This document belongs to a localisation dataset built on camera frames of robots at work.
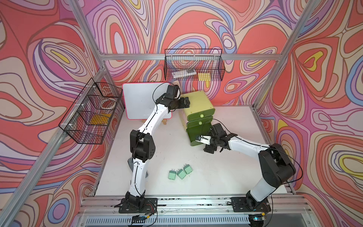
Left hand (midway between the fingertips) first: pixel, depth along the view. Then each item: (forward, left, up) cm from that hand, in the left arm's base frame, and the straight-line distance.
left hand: (185, 102), depth 93 cm
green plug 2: (-40, +2, -20) cm, 45 cm away
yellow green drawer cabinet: (+2, -10, -1) cm, 10 cm away
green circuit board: (-61, +25, -24) cm, 70 cm away
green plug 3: (-37, -1, -20) cm, 42 cm away
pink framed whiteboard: (+12, +34, -7) cm, 37 cm away
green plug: (-40, +8, -22) cm, 46 cm away
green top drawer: (-9, -10, -2) cm, 13 cm away
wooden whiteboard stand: (-1, +16, -19) cm, 25 cm away
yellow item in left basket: (-22, +44, +9) cm, 50 cm away
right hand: (-20, -15, -18) cm, 31 cm away
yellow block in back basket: (+12, -12, +12) cm, 21 cm away
